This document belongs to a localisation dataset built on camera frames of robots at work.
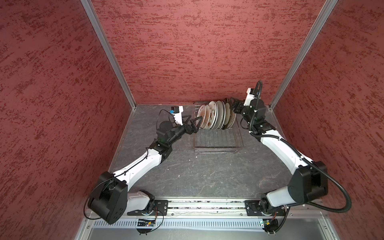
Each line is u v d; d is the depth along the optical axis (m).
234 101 0.72
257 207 0.74
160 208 0.74
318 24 0.77
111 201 0.41
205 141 0.99
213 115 1.03
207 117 0.98
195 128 0.66
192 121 0.65
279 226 0.69
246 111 0.70
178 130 0.65
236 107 0.72
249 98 0.69
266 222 0.72
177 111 0.66
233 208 0.76
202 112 1.07
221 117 0.92
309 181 0.43
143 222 0.73
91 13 0.73
